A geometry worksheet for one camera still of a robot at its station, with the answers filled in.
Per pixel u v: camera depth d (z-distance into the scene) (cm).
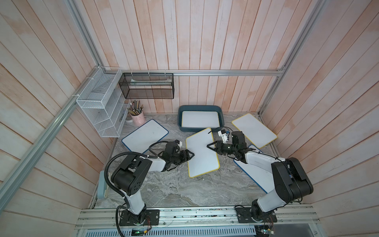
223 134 84
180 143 90
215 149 80
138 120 110
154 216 73
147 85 103
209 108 115
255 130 113
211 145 86
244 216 73
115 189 48
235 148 73
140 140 104
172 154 77
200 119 115
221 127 109
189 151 87
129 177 48
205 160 82
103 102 69
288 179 46
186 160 83
